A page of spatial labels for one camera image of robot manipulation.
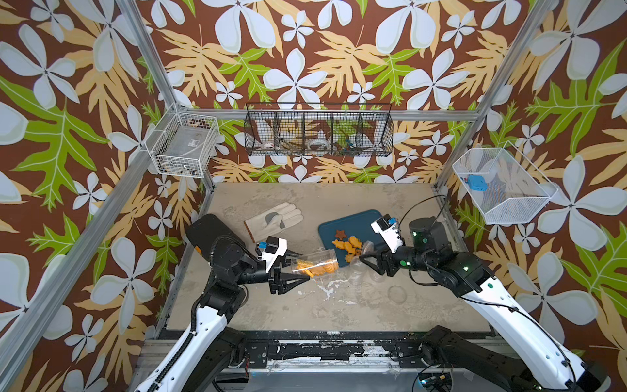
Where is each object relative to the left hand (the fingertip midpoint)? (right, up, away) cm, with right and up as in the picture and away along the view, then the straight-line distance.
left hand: (306, 266), depth 63 cm
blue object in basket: (+61, +25, +23) cm, 70 cm away
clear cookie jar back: (+3, +1, -1) cm, 3 cm away
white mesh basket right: (+68, +23, +18) cm, 74 cm away
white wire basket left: (-45, +39, +23) cm, 64 cm away
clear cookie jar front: (+18, -8, +25) cm, 32 cm away
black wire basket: (+4, +48, +35) cm, 59 cm away
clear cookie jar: (+18, -2, -2) cm, 18 cm away
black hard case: (-41, +6, +35) cm, 54 cm away
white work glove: (-16, +10, +43) cm, 47 cm away
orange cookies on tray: (+17, +1, +33) cm, 37 cm away
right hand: (+16, +3, +5) cm, 17 cm away
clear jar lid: (+32, -16, +23) cm, 43 cm away
